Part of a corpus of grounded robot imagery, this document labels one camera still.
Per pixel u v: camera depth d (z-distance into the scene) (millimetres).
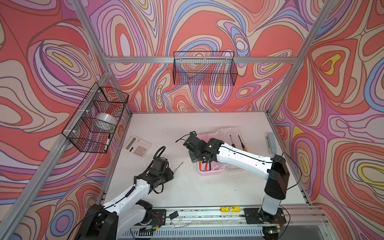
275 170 502
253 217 732
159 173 664
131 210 575
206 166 905
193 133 704
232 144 866
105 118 732
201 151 574
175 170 892
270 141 965
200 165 910
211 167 902
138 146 979
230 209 746
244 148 861
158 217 724
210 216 750
